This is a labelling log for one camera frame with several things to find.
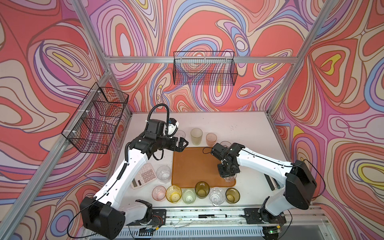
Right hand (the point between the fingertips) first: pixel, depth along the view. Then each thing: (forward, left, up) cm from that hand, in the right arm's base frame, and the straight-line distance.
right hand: (227, 177), depth 80 cm
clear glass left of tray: (+6, +36, -4) cm, 37 cm away
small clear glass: (+1, -2, -5) cm, 6 cm away
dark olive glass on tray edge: (-4, +14, -5) cm, 16 cm away
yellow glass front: (-6, +30, -5) cm, 31 cm away
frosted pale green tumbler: (+28, +16, +1) cm, 33 cm away
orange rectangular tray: (+9, +17, -5) cm, 19 cm away
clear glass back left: (+31, +26, +1) cm, 40 cm away
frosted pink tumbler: (+28, +6, -4) cm, 29 cm away
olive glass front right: (-7, -2, -7) cm, 10 cm away
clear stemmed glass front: (-7, +6, -6) cm, 12 cm away
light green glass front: (-7, +21, -6) cm, 23 cm away
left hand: (+14, +24, +17) cm, 32 cm away
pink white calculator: (+5, +47, -4) cm, 48 cm away
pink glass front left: (-5, +38, -5) cm, 39 cm away
